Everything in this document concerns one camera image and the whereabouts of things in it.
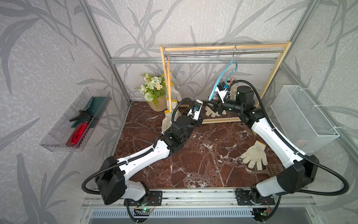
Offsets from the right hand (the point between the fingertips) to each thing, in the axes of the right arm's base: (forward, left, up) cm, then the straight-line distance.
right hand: (207, 99), depth 72 cm
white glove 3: (+2, +18, -5) cm, 19 cm away
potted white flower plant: (+16, +32, -6) cm, 36 cm away
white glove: (+27, +22, -7) cm, 35 cm away
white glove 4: (-16, -34, -36) cm, 52 cm away
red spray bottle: (-20, +58, 0) cm, 62 cm away
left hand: (-4, +4, -1) cm, 6 cm away
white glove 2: (+15, +18, -10) cm, 26 cm away
